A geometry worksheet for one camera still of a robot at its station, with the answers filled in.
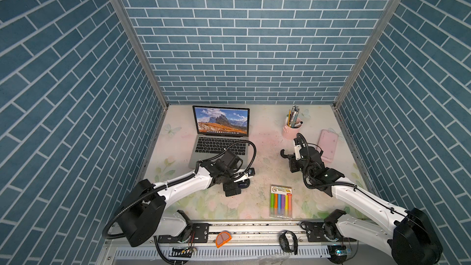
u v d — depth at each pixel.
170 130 1.08
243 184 0.85
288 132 0.99
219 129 1.02
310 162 0.62
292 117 0.97
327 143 1.01
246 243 0.73
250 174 0.74
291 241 0.73
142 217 0.41
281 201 0.81
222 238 0.71
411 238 0.40
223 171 0.65
